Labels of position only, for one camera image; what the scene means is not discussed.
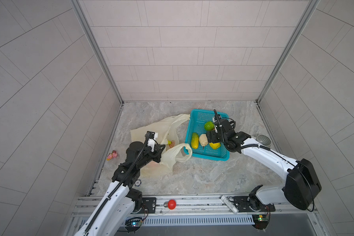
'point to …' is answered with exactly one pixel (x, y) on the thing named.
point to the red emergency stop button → (171, 204)
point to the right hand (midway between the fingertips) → (211, 133)
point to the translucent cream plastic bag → (173, 151)
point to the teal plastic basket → (196, 121)
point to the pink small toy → (113, 155)
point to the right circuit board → (260, 221)
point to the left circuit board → (132, 224)
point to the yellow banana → (169, 142)
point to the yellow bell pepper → (215, 146)
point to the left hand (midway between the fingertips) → (167, 144)
